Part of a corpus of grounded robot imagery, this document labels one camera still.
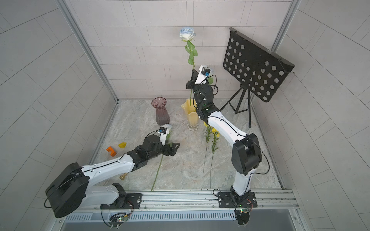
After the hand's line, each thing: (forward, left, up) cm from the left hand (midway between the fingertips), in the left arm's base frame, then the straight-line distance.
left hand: (177, 142), depth 83 cm
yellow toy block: (+2, +35, -7) cm, 36 cm away
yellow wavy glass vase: (+20, -7, +8) cm, 23 cm away
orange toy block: (-3, +39, -8) cm, 40 cm away
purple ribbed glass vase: (+23, +13, -6) cm, 27 cm away
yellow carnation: (+8, -19, -6) cm, 22 cm away
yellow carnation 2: (+1, -23, -7) cm, 24 cm away
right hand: (+24, -8, +34) cm, 42 cm away
